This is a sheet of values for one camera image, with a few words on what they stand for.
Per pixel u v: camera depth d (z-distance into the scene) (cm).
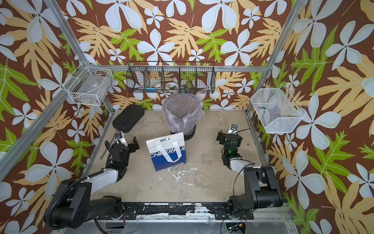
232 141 68
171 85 98
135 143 82
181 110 102
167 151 77
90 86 86
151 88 91
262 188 44
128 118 110
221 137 84
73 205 42
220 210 73
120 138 75
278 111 84
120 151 66
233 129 76
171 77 97
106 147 71
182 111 102
